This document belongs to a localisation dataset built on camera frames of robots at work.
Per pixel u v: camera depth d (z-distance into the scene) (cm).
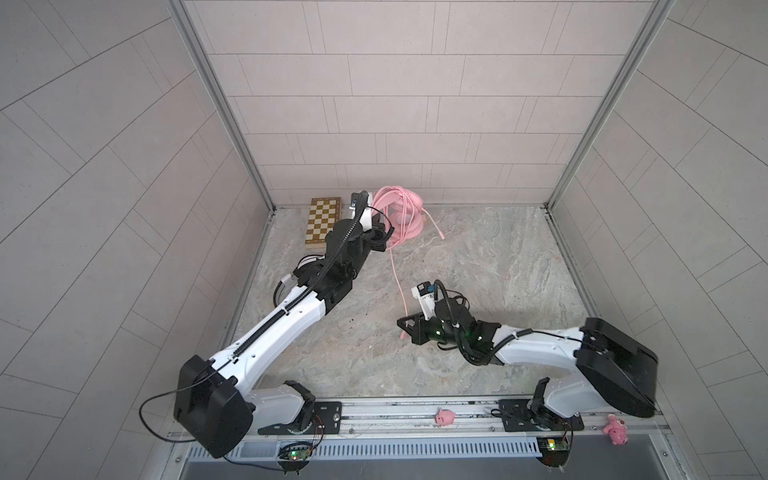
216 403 37
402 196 73
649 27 73
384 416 72
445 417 70
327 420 71
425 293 72
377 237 63
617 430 68
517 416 71
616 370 41
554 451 68
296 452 64
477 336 62
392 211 79
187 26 73
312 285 48
